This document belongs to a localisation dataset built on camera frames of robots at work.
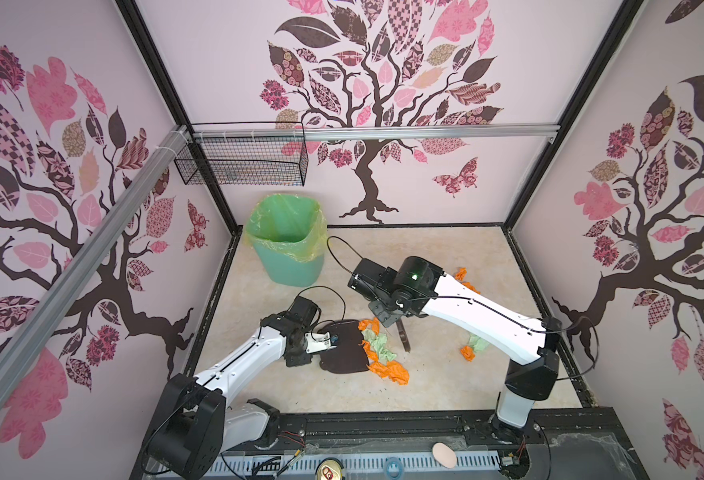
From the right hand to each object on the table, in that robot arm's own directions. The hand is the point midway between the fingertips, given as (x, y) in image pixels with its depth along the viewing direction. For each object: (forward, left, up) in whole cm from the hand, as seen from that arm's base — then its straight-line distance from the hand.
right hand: (389, 301), depth 72 cm
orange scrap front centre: (-9, -1, -23) cm, 25 cm away
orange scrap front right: (-5, -24, -22) cm, 33 cm away
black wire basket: (+49, +44, +11) cm, 67 cm away
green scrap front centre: (-2, +2, -22) cm, 22 cm away
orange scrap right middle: (+23, -29, -22) cm, 43 cm away
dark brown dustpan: (-5, +11, -22) cm, 25 cm away
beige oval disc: (-30, -12, -22) cm, 39 cm away
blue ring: (-32, 0, -24) cm, 40 cm away
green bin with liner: (+36, +32, -13) cm, 50 cm away
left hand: (-4, +26, -20) cm, 33 cm away
